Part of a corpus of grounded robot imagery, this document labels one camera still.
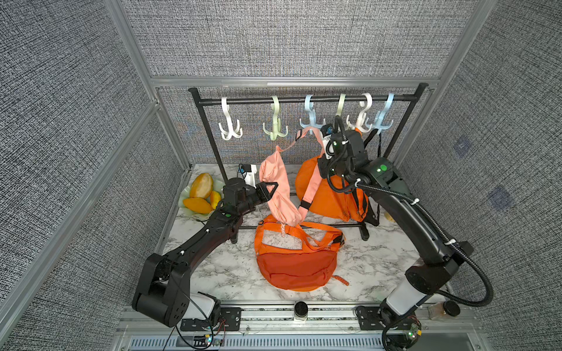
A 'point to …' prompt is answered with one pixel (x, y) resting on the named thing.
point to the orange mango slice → (199, 205)
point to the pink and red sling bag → (275, 167)
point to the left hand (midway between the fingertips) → (282, 182)
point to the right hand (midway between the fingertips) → (326, 149)
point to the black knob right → (451, 308)
